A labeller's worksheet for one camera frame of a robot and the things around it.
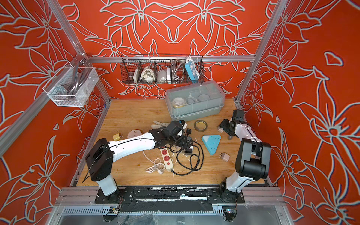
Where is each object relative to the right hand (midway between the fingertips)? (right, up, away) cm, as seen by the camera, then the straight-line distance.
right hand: (220, 125), depth 93 cm
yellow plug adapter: (-72, -9, +2) cm, 73 cm away
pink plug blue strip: (0, -19, -8) cm, 21 cm away
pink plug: (+2, -4, +5) cm, 6 cm away
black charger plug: (-23, -16, -9) cm, 29 cm away
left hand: (-23, -8, -12) cm, 27 cm away
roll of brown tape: (-14, -4, +7) cm, 16 cm away
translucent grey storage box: (-18, +16, +5) cm, 25 cm away
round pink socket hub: (-61, -6, +3) cm, 61 cm away
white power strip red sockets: (-36, -19, -9) cm, 42 cm away
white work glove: (-43, -1, +8) cm, 44 cm away
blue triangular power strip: (-7, -11, -3) cm, 14 cm away
